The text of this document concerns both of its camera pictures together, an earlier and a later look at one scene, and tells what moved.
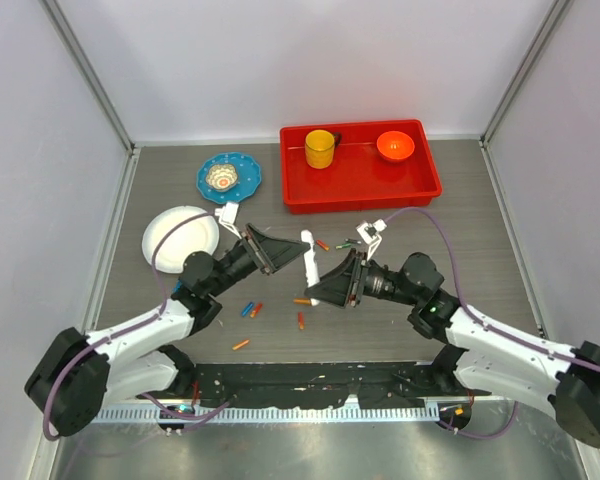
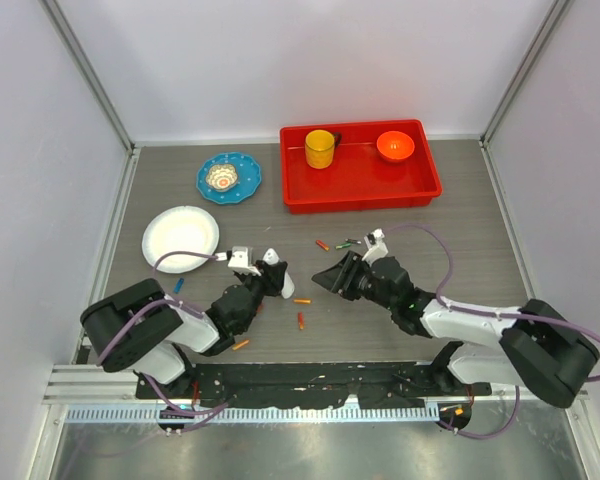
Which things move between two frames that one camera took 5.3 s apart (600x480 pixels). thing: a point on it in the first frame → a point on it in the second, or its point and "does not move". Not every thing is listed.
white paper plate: [199, 234] does not move
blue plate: [248, 181] does not move
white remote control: [310, 263] → [271, 257]
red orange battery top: [323, 245] does not move
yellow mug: [319, 148] does not move
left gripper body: [247, 253] → [255, 283]
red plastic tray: [359, 178] does not move
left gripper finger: [279, 258] → [277, 273]
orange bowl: [395, 146] does not move
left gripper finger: [275, 249] → [273, 285]
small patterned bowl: [221, 177] does not move
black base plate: [315, 384] does not move
